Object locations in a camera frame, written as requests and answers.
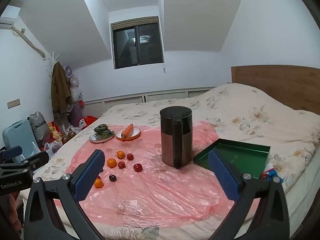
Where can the dark window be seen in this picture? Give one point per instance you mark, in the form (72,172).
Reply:
(137,45)

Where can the yellow red box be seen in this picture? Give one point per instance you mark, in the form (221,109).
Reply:
(55,131)

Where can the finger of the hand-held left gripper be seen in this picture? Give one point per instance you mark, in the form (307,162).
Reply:
(37,158)
(12,152)

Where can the white plastic bag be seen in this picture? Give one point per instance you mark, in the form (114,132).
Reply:
(52,150)

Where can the small white fan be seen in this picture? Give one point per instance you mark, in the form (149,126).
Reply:
(68,70)

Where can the carrot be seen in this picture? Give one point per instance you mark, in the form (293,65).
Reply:
(127,131)

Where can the wall switch panel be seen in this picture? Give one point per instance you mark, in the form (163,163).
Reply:
(13,104)

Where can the grey bag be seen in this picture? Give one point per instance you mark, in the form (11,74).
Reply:
(38,127)

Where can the red bag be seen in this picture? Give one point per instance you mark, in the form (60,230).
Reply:
(88,121)

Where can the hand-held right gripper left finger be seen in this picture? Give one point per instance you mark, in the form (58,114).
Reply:
(87,177)

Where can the pile of green leaves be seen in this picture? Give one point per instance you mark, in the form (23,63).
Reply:
(102,131)

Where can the black and copper kettle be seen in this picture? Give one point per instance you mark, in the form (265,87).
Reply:
(175,140)

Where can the dark plum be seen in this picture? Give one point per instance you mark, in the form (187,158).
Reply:
(113,178)

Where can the green tray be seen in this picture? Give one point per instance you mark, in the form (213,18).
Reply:
(245,156)

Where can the pile of clear plastic bags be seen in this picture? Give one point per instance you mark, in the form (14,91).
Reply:
(76,90)

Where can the light blue suitcase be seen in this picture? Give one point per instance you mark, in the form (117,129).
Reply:
(17,135)

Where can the white plate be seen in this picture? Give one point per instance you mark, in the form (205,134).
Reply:
(96,140)

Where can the small orange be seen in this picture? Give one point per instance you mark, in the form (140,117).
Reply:
(112,162)
(120,154)
(98,183)

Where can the white louvered wall panel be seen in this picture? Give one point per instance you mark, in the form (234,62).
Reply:
(125,100)

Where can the brown coat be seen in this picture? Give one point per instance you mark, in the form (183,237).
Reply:
(60,87)

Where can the orange rimmed plate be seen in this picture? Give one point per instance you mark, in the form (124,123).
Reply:
(133,133)

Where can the white coat rack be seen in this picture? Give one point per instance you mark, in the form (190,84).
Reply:
(51,57)

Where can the brown bottle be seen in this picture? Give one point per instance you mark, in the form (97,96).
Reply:
(71,133)
(64,139)

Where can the person's left forearm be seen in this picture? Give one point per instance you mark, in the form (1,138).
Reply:
(13,212)

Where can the wrapped air conditioner pipe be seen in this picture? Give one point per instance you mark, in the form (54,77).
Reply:
(30,43)

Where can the pink plastic sheet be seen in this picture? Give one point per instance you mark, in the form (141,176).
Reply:
(155,187)

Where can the purple bin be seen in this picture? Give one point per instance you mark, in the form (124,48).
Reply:
(76,113)

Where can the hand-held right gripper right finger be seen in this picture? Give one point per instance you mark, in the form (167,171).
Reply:
(221,177)

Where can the blue red work glove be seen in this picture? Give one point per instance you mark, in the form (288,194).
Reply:
(271,174)

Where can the white air conditioner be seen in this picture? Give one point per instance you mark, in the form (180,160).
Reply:
(7,17)

